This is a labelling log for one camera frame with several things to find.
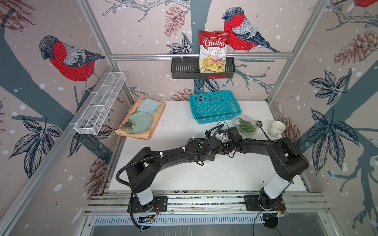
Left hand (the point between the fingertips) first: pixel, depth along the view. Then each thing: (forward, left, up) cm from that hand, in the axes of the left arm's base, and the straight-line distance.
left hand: (208, 149), depth 84 cm
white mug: (+14, -46, 0) cm, 48 cm away
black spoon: (+21, -38, -4) cm, 43 cm away
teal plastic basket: (+42, -8, -9) cm, 44 cm away
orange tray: (+17, +59, -7) cm, 62 cm away
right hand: (+3, -2, -6) cm, 7 cm away
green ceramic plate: (+26, +50, -9) cm, 57 cm away
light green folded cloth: (+43, +45, -9) cm, 63 cm away
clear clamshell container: (+28, -29, -6) cm, 41 cm away
